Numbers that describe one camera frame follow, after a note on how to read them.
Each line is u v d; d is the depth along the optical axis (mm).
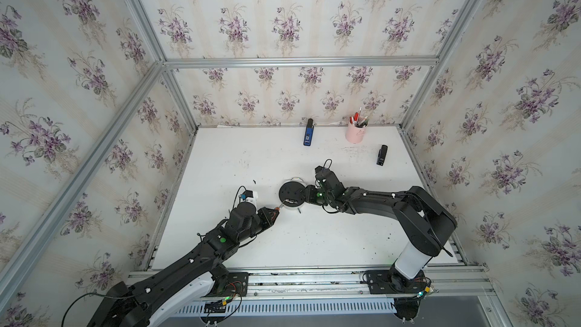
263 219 702
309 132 1154
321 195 781
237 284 730
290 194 906
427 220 471
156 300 435
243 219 604
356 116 1108
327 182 704
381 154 1063
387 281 709
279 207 823
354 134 1099
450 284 735
